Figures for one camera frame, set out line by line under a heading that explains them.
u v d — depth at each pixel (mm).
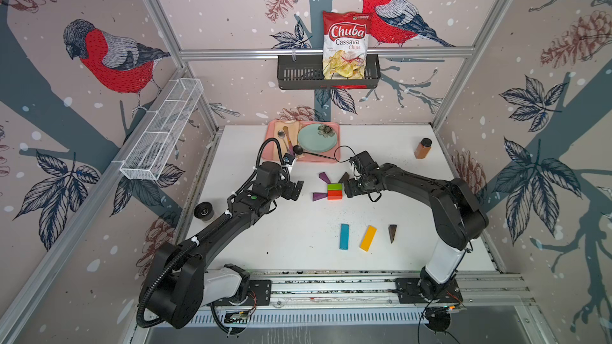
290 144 1141
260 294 731
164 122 810
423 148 1027
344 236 854
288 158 739
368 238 856
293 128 1190
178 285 401
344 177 983
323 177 1005
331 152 1109
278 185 725
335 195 928
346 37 835
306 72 1070
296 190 760
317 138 1170
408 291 728
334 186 978
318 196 941
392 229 854
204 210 796
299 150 1104
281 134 1178
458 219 480
